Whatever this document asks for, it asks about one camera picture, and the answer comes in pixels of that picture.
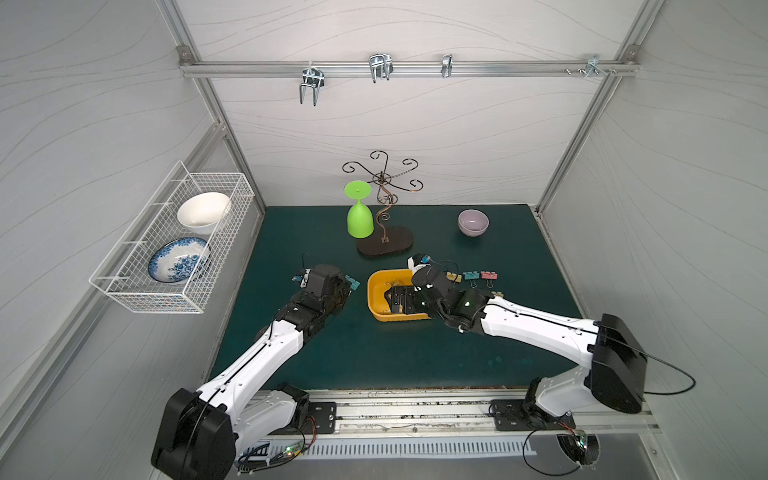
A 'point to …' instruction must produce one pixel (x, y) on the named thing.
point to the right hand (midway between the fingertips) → (398, 291)
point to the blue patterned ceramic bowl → (175, 260)
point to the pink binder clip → (489, 277)
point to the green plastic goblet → (360, 224)
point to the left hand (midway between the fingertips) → (352, 279)
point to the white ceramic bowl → (200, 211)
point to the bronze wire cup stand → (399, 239)
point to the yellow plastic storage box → (379, 283)
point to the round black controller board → (580, 447)
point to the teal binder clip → (472, 276)
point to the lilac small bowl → (473, 222)
